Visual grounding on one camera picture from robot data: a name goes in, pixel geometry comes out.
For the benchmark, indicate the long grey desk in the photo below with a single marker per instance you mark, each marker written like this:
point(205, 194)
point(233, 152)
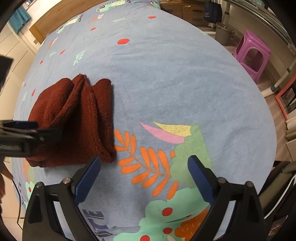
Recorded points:
point(246, 15)

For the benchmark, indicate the red framed panel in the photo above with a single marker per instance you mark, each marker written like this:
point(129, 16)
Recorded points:
point(286, 99)

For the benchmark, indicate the grey waste bin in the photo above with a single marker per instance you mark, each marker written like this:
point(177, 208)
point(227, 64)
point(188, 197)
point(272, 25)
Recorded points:
point(223, 33)

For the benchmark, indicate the dark red knit sweater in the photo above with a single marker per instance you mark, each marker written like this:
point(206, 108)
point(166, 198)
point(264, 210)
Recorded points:
point(84, 115)

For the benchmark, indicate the teal curtain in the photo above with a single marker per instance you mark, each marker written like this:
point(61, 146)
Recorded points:
point(19, 18)

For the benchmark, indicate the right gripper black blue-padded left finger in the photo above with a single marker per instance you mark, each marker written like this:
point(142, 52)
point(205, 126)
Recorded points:
point(41, 220)

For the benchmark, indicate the blue patterned bed sheet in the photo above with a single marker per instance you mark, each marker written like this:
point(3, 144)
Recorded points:
point(176, 93)

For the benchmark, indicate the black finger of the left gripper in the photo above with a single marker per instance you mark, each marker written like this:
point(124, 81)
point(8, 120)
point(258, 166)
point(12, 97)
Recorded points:
point(28, 130)

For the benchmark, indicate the dark navy tote bag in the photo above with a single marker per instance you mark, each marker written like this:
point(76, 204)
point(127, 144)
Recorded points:
point(213, 12)

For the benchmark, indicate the person's left hand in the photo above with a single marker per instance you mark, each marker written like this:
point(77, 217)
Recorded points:
point(4, 172)

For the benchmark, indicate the wooden drawer cabinet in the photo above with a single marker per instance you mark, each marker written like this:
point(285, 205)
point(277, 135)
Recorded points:
point(190, 11)

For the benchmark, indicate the wooden headboard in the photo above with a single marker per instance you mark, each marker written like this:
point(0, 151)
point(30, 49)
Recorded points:
point(58, 15)

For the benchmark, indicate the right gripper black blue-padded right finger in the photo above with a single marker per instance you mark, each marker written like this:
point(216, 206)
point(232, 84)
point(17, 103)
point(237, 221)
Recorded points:
point(246, 222)

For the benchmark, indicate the purple plastic stool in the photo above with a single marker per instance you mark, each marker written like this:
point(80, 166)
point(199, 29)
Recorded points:
point(253, 54)

